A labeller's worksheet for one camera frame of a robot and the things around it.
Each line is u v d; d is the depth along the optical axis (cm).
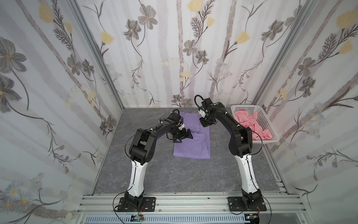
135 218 71
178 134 86
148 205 74
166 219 70
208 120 87
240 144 61
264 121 104
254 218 72
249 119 107
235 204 73
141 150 57
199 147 96
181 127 91
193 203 76
